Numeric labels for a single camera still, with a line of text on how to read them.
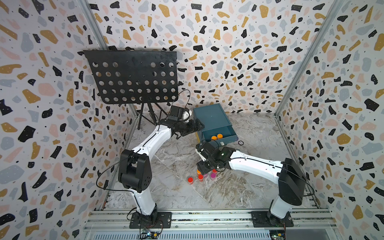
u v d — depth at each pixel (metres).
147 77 0.73
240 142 1.06
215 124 0.87
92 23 0.74
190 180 0.84
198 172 0.76
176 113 0.70
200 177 0.86
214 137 0.86
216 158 0.61
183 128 0.75
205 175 0.88
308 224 0.75
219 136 0.86
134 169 0.47
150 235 0.70
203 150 0.63
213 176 0.87
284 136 1.14
